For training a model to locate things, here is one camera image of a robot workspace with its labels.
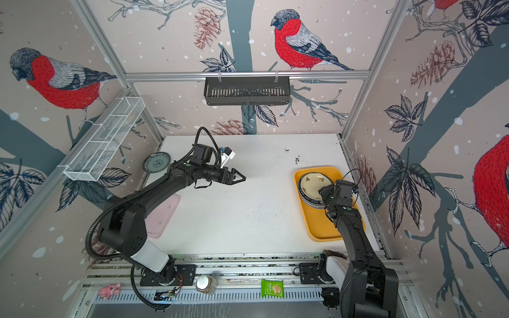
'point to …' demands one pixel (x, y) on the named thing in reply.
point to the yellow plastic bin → (319, 226)
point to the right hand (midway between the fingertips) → (324, 192)
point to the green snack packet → (275, 288)
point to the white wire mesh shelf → (94, 160)
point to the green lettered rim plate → (309, 200)
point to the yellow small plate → (309, 186)
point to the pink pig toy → (106, 291)
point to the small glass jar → (206, 284)
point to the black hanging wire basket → (246, 91)
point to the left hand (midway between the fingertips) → (239, 177)
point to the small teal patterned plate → (156, 161)
